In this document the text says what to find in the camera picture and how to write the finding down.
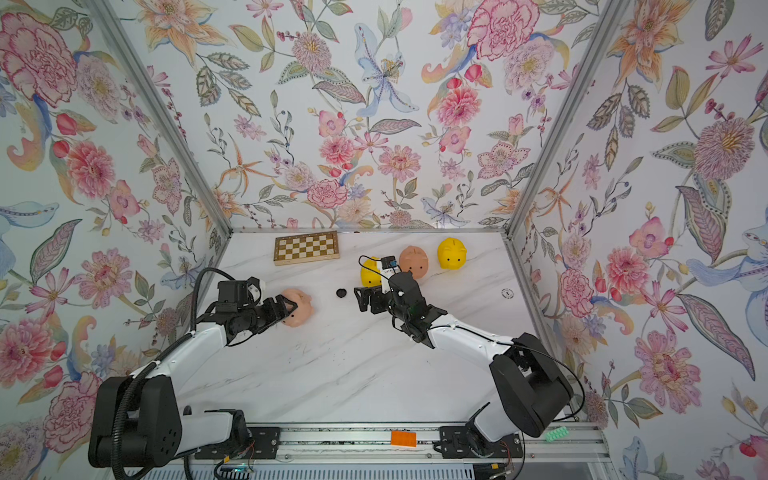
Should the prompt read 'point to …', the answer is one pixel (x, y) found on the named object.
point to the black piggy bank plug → (341, 292)
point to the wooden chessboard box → (306, 248)
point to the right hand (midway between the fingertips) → (368, 284)
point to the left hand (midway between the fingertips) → (293, 306)
